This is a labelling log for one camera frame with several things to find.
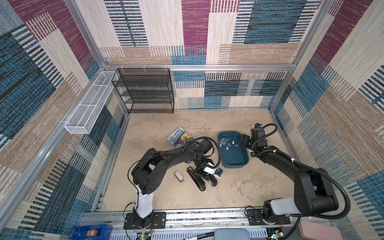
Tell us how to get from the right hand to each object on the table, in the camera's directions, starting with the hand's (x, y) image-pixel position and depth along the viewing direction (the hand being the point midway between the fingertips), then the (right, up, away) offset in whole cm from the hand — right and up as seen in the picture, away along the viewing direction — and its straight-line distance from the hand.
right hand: (246, 140), depth 92 cm
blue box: (-71, -37, -26) cm, 85 cm away
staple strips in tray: (-12, -2, +10) cm, 15 cm away
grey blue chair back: (-15, -39, -25) cm, 49 cm away
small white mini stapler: (-40, -19, -7) cm, 45 cm away
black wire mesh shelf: (-67, +35, +16) cm, 77 cm away
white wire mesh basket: (-84, +13, -21) cm, 87 cm away
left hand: (-22, -17, -6) cm, 29 cm away
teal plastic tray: (-7, -9, +5) cm, 13 cm away
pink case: (+25, -39, -23) cm, 51 cm away
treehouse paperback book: (-41, 0, +10) cm, 43 cm away
